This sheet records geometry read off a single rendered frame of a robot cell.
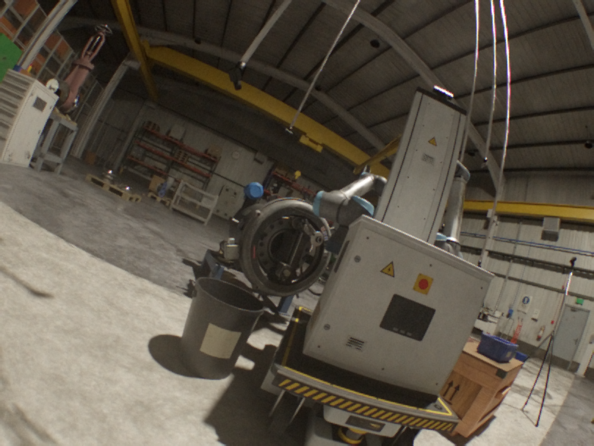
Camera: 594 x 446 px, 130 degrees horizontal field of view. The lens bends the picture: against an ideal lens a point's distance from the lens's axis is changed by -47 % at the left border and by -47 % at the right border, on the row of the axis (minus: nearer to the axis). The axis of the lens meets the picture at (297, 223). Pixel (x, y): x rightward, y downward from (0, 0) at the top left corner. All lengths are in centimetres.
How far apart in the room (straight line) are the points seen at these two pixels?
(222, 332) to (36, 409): 73
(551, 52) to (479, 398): 902
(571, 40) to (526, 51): 163
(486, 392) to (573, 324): 992
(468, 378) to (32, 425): 181
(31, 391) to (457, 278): 136
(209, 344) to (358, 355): 56
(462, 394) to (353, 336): 97
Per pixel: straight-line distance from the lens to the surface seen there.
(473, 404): 163
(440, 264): 91
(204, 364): 112
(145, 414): 93
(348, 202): 142
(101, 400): 93
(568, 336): 1138
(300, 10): 1072
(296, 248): 190
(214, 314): 101
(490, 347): 176
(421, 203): 137
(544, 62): 964
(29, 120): 434
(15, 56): 790
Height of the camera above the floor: 69
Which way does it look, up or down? 3 degrees up
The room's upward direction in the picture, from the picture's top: 23 degrees clockwise
